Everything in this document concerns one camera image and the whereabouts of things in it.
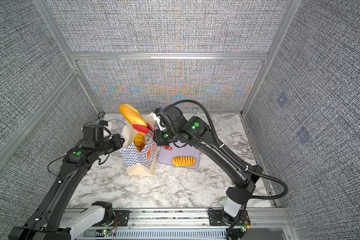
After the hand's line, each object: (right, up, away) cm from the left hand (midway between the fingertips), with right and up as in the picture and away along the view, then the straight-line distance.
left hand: (125, 139), depth 75 cm
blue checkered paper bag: (+5, -14, +8) cm, 17 cm away
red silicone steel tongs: (+13, +5, -7) cm, 16 cm away
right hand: (+17, +2, -9) cm, 19 cm away
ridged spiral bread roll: (+30, -14, +14) cm, 36 cm away
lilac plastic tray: (+29, -12, +18) cm, 36 cm away
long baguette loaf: (+5, +11, -3) cm, 12 cm away
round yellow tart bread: (+1, -3, +22) cm, 23 cm away
